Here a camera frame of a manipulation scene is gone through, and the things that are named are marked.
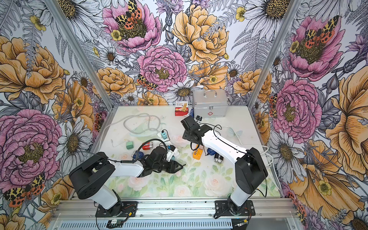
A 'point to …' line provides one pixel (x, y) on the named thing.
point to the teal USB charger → (164, 134)
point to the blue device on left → (140, 155)
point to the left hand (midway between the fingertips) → (179, 169)
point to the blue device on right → (211, 152)
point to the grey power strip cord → (159, 130)
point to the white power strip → (170, 154)
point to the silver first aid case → (210, 103)
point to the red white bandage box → (181, 108)
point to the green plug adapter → (130, 145)
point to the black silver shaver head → (218, 158)
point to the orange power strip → (197, 154)
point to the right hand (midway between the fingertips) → (189, 138)
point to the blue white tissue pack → (191, 113)
